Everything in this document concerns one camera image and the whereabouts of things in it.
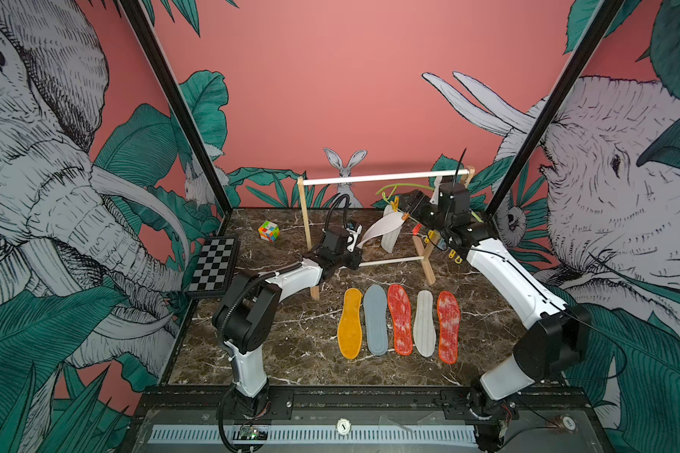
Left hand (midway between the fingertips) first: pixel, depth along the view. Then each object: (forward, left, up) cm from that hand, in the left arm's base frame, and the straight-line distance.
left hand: (361, 245), depth 93 cm
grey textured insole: (-26, -19, -13) cm, 35 cm away
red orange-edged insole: (-21, -27, -12) cm, 37 cm away
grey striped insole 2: (+4, -11, -2) cm, 11 cm away
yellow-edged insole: (-25, +5, -12) cm, 29 cm away
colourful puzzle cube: (+14, +34, -8) cm, 38 cm away
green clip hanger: (+8, -8, +17) cm, 20 cm away
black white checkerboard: (-1, +52, -10) cm, 53 cm away
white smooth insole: (-15, -4, -12) cm, 19 cm away
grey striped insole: (+3, -7, +7) cm, 10 cm away
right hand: (+3, -12, +20) cm, 24 cm away
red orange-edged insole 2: (-16, -12, -12) cm, 24 cm away
